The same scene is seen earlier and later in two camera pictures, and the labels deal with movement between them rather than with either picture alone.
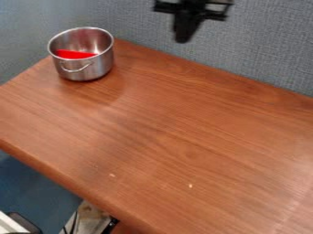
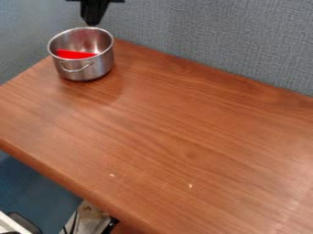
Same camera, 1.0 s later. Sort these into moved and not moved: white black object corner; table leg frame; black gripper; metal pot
Moved: black gripper
Not moved: metal pot; white black object corner; table leg frame
